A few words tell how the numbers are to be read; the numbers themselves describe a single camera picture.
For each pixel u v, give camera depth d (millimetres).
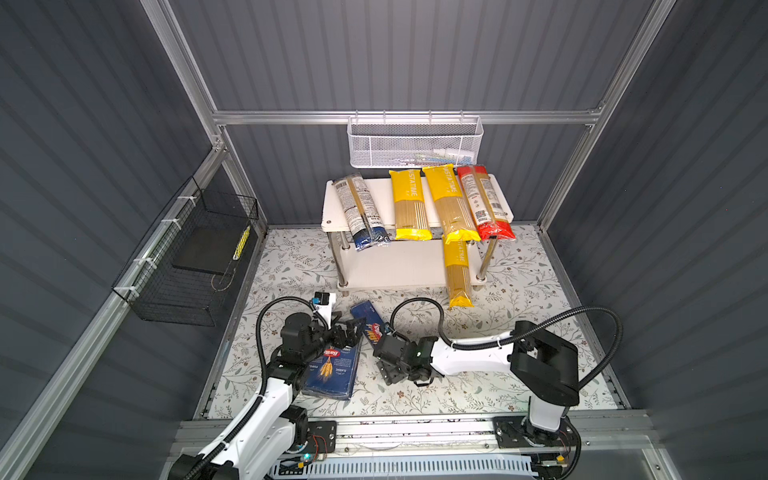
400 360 650
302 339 631
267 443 558
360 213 724
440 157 912
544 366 471
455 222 704
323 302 709
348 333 724
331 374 775
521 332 487
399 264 1027
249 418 487
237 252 753
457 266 967
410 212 732
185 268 722
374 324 889
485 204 739
